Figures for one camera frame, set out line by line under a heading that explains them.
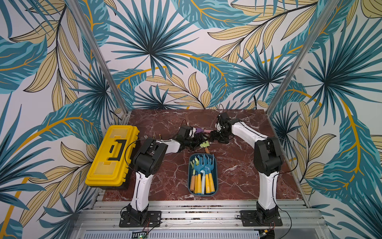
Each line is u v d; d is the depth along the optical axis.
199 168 0.84
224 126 0.74
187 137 0.86
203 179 0.82
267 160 0.55
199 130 1.06
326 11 0.70
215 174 0.84
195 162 0.88
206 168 0.84
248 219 0.73
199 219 0.75
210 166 0.86
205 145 1.00
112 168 0.72
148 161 0.55
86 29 0.74
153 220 0.73
